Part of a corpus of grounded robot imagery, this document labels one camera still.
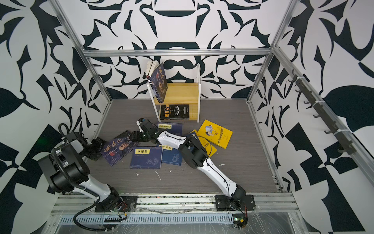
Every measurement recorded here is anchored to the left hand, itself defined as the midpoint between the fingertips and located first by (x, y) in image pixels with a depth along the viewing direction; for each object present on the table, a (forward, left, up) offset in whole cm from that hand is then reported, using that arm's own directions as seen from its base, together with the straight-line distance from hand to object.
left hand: (104, 145), depth 91 cm
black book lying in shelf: (+25, -43, +1) cm, 49 cm away
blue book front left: (-7, -26, -4) cm, 27 cm away
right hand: (+4, -16, +1) cm, 17 cm away
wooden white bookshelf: (+28, -48, +15) cm, 58 cm away
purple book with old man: (+24, -36, +28) cm, 51 cm away
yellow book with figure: (+7, -70, -2) cm, 71 cm away
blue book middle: (-8, -43, -2) cm, 44 cm away
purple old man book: (0, -9, -2) cm, 9 cm away
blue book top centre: (+13, -42, -2) cm, 44 cm away
